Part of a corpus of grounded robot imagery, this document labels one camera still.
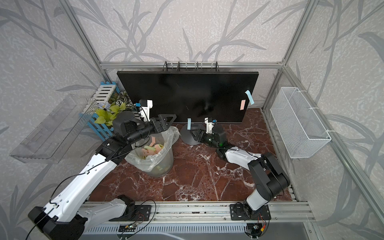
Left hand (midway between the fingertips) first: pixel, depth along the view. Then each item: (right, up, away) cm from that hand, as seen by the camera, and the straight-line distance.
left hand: (171, 118), depth 64 cm
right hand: (+8, -7, +20) cm, 23 cm away
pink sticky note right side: (+34, +7, +13) cm, 37 cm away
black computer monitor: (+8, +14, +31) cm, 35 cm away
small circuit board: (-22, -52, +6) cm, 57 cm away
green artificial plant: (-36, +9, +22) cm, 44 cm away
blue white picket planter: (-49, +15, +28) cm, 58 cm away
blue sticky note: (+6, -3, +23) cm, 23 cm away
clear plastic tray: (-54, -11, 0) cm, 56 cm away
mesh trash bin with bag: (-7, -16, +1) cm, 18 cm away
